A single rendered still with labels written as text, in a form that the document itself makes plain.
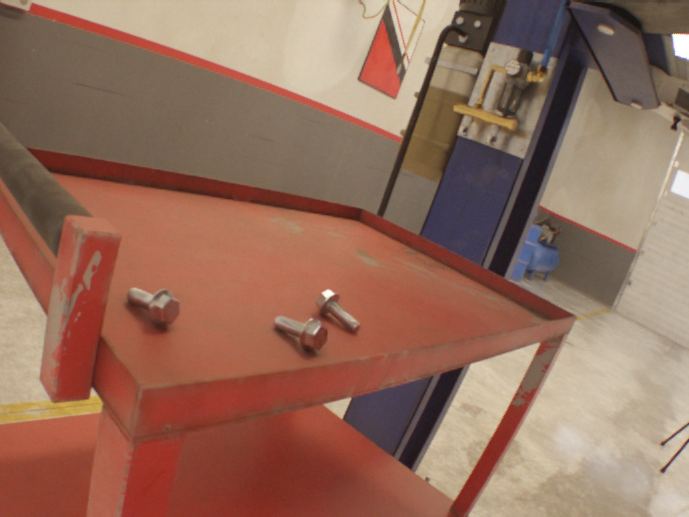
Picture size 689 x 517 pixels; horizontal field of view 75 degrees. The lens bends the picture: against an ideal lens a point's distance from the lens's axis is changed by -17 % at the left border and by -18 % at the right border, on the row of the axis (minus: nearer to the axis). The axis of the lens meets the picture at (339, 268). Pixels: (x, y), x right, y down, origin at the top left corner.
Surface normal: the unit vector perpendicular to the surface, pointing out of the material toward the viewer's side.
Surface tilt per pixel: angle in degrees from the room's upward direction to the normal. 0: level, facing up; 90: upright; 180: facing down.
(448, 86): 90
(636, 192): 90
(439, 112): 90
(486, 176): 90
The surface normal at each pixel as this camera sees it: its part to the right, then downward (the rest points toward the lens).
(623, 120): -0.62, -0.04
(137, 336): 0.34, -0.91
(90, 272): 0.70, 0.41
